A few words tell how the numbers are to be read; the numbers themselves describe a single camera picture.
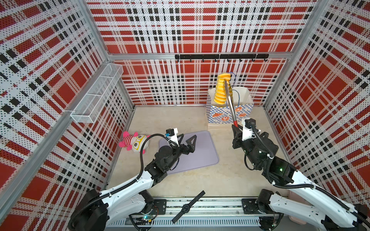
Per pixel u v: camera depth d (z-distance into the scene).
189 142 0.66
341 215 0.39
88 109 0.93
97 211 0.40
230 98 0.64
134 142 0.91
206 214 0.73
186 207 0.73
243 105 0.86
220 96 0.64
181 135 0.77
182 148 0.66
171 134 0.64
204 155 1.00
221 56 0.89
